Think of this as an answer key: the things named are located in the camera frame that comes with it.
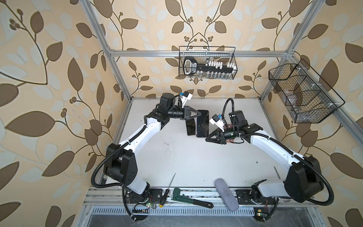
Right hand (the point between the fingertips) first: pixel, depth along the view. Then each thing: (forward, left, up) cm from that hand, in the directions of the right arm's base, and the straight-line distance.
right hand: (207, 140), depth 74 cm
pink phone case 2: (-2, -11, +2) cm, 11 cm away
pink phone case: (+2, -10, +11) cm, 15 cm away
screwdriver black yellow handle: (-21, +23, -19) cm, 36 cm away
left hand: (+9, +3, +12) cm, 15 cm away
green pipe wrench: (-22, +17, -18) cm, 33 cm away
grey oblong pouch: (-28, -11, -16) cm, 34 cm away
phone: (+6, +3, +7) cm, 10 cm away
